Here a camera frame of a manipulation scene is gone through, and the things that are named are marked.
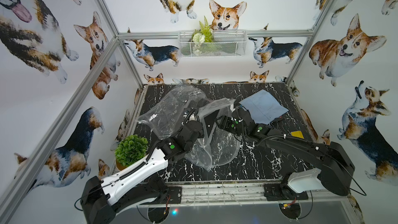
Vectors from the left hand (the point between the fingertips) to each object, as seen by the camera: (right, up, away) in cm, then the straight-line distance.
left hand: (201, 120), depth 76 cm
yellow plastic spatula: (+57, -11, +17) cm, 60 cm away
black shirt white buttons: (+4, -1, +4) cm, 6 cm away
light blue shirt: (+38, +5, +21) cm, 44 cm away
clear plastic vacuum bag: (-16, +6, +31) cm, 35 cm away
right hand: (+8, -1, +2) cm, 8 cm away
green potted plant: (-33, -13, -5) cm, 36 cm away
